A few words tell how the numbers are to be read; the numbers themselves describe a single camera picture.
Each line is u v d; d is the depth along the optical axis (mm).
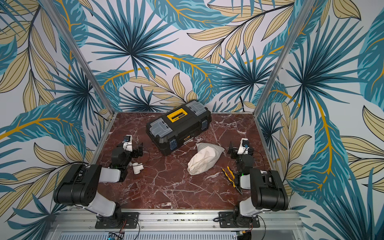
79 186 457
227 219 732
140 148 856
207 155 842
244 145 747
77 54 838
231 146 821
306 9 688
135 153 832
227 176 876
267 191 452
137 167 879
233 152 805
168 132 858
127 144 796
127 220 727
